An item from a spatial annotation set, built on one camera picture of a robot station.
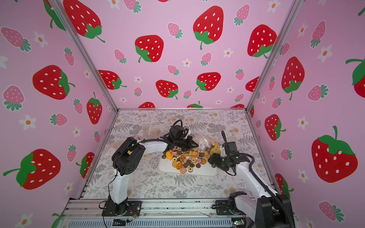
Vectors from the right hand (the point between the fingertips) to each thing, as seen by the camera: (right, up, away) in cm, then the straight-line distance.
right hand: (211, 162), depth 85 cm
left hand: (-6, +9, +5) cm, 12 cm away
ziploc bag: (-3, +10, +4) cm, 11 cm away
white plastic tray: (-28, -4, +6) cm, 29 cm away
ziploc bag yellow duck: (-41, +18, +13) cm, 47 cm away
